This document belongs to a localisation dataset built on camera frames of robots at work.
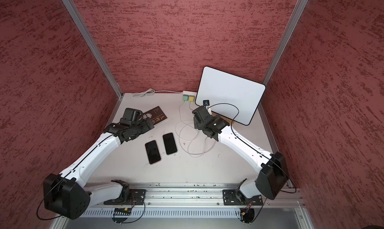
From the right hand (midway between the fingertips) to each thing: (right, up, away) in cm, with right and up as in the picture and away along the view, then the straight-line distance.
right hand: (205, 121), depth 82 cm
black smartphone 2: (-22, -15, +9) cm, 28 cm away
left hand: (-34, -5, +1) cm, 34 cm away
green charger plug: (-14, +16, +34) cm, 41 cm away
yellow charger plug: (-9, +16, +33) cm, 38 cm away
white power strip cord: (-42, +21, +37) cm, 60 cm away
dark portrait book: (-34, +2, +25) cm, 42 cm away
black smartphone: (-32, -20, +9) cm, 39 cm away
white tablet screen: (+18, +15, +8) cm, 24 cm away
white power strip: (-10, +20, +35) cm, 42 cm away
